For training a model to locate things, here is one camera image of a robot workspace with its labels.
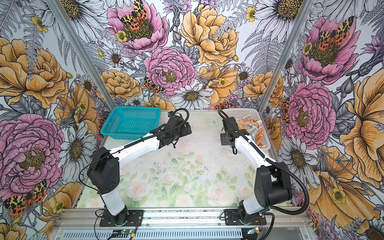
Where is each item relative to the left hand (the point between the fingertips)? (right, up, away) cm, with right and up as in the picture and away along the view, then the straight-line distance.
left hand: (183, 132), depth 89 cm
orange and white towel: (+44, +2, +6) cm, 44 cm away
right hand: (+28, -6, 0) cm, 29 cm away
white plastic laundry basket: (+49, +13, +20) cm, 54 cm away
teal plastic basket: (-42, +5, +26) cm, 50 cm away
